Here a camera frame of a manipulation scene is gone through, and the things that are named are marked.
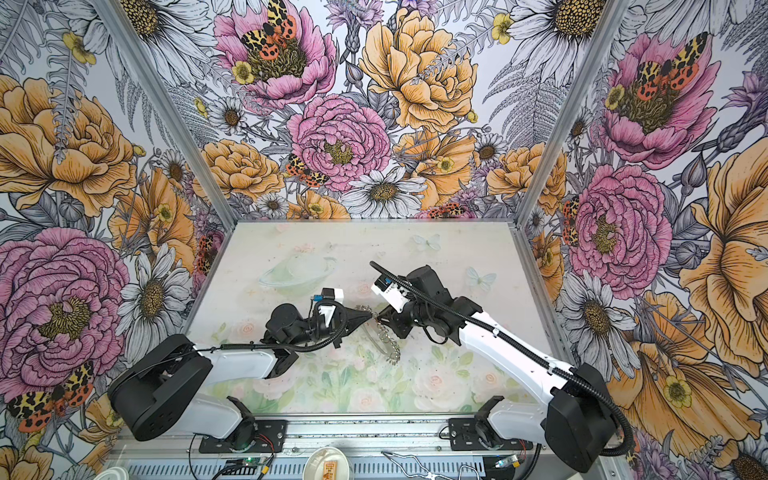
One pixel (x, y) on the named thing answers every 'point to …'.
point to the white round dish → (327, 463)
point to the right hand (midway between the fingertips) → (383, 326)
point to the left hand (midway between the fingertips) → (372, 319)
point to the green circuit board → (243, 466)
